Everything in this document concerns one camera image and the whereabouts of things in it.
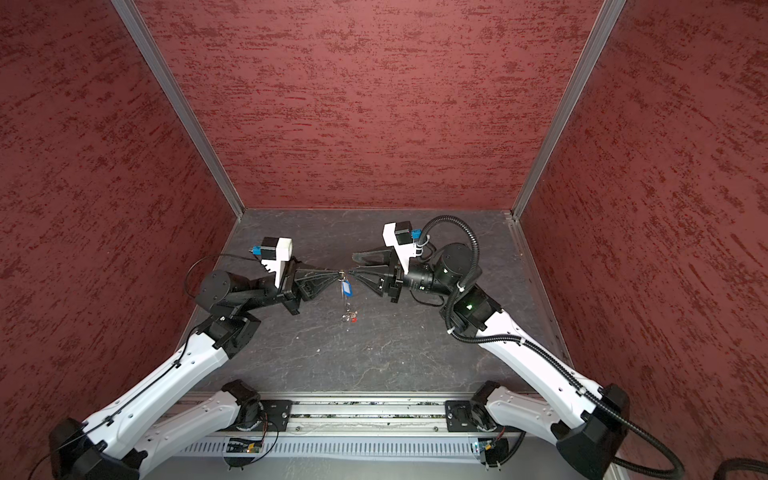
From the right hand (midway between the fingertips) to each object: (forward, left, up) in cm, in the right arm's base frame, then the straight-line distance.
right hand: (350, 272), depth 55 cm
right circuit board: (-26, -32, -42) cm, 58 cm away
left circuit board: (-23, +27, -41) cm, 54 cm away
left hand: (-1, +2, -1) cm, 3 cm away
